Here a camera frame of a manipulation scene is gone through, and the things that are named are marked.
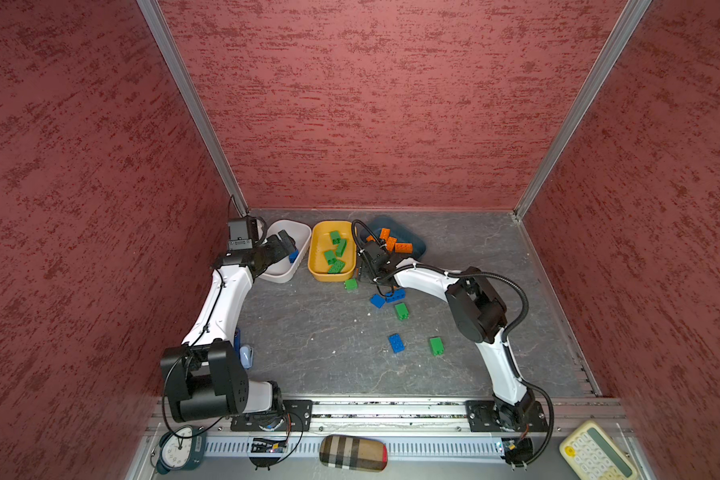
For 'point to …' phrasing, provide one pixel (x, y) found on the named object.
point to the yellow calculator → (594, 454)
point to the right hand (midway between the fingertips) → (367, 278)
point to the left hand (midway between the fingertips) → (284, 253)
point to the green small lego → (402, 311)
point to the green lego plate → (335, 266)
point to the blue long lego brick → (396, 294)
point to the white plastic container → (284, 270)
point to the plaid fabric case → (354, 452)
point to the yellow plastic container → (320, 243)
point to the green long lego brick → (340, 246)
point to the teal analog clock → (178, 453)
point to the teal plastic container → (403, 231)
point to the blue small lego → (377, 300)
